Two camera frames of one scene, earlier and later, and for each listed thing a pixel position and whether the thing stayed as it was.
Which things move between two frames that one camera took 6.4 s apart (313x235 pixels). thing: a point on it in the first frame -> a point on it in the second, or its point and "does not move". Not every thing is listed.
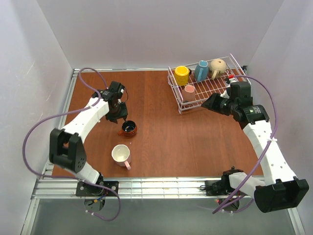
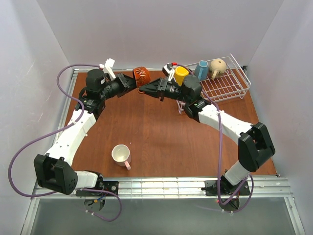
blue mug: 201,71 does not move
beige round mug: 217,66 does not move
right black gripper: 213,103 -> 162,87
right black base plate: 218,187 does not move
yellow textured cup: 181,73 does not move
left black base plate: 83,189 does not move
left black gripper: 117,115 -> 122,82
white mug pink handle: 121,155 does not move
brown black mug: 129,129 -> 142,76
